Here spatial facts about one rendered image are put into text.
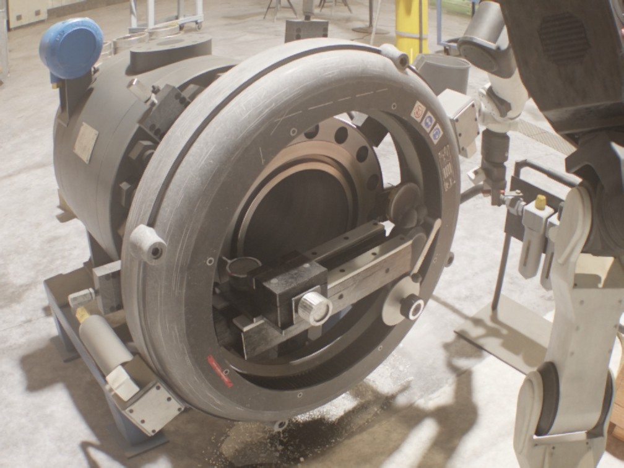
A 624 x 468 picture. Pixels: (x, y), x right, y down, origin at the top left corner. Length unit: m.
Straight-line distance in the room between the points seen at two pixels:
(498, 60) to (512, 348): 1.06
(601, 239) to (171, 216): 0.62
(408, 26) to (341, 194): 3.52
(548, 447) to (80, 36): 1.37
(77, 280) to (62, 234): 0.89
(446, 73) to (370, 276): 2.70
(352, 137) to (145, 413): 0.64
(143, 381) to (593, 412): 0.79
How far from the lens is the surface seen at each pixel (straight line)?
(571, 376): 0.97
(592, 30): 0.82
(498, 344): 1.86
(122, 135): 1.18
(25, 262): 2.46
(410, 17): 4.61
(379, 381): 1.68
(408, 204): 1.20
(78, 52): 1.43
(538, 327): 1.97
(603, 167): 0.81
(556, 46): 0.84
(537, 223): 1.68
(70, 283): 1.72
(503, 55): 1.03
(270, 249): 1.31
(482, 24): 1.07
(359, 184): 1.20
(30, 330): 2.03
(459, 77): 3.72
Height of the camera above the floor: 1.15
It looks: 30 degrees down
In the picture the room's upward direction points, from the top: straight up
